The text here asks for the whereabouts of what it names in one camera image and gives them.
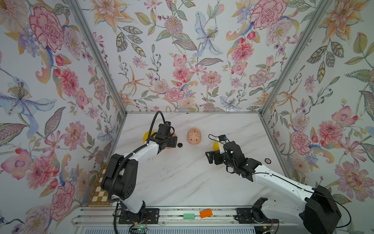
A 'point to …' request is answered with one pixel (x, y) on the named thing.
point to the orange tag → (206, 213)
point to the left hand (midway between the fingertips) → (172, 137)
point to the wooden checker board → (100, 197)
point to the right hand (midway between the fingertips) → (212, 149)
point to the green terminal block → (189, 216)
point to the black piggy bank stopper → (179, 145)
